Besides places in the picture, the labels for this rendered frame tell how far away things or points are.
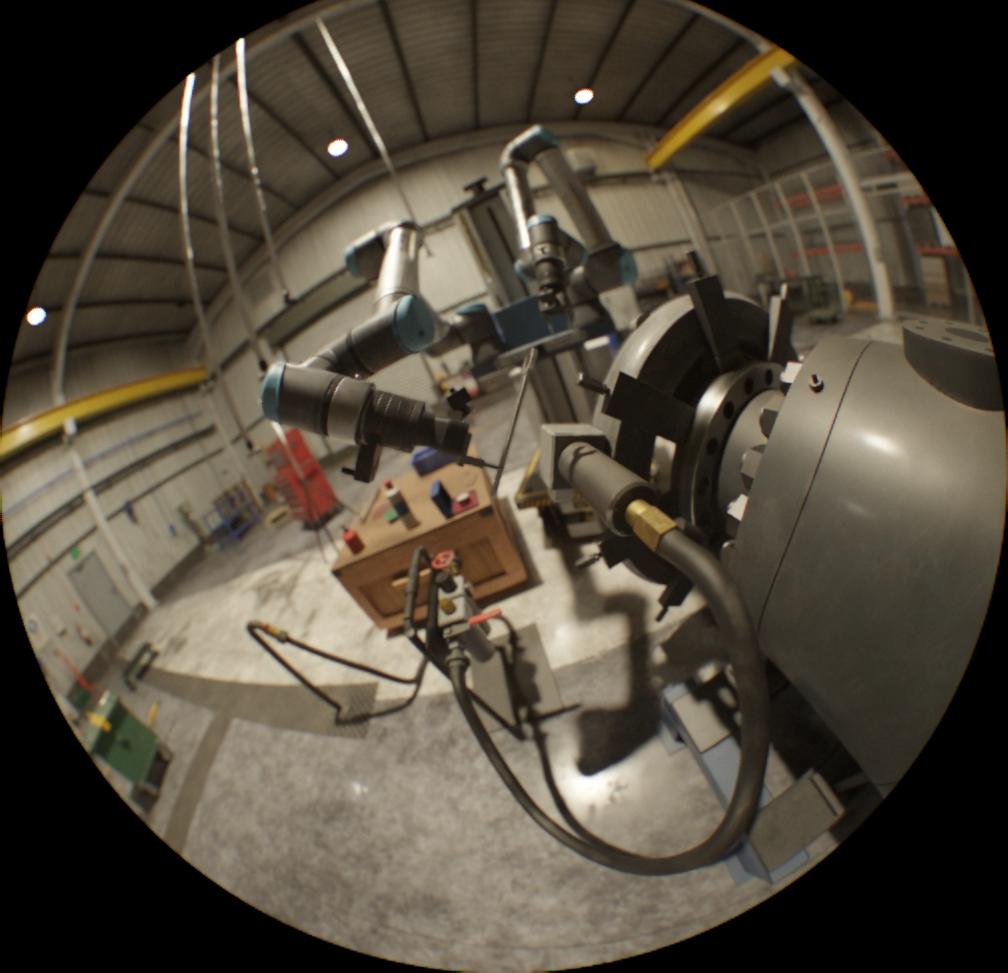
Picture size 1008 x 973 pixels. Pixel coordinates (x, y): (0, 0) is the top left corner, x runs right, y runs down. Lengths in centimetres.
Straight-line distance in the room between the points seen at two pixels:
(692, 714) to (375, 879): 106
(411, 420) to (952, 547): 60
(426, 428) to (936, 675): 63
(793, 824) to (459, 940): 83
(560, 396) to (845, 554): 144
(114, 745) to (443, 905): 218
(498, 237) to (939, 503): 167
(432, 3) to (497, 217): 707
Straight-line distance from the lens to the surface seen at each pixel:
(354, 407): 41
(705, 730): 76
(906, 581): 37
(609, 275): 124
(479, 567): 140
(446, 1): 829
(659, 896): 103
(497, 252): 163
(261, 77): 855
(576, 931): 107
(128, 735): 283
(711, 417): 60
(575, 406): 161
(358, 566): 144
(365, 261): 103
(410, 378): 911
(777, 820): 77
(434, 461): 192
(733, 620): 29
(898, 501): 38
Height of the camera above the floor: 100
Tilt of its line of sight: 21 degrees down
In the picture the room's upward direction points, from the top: 24 degrees counter-clockwise
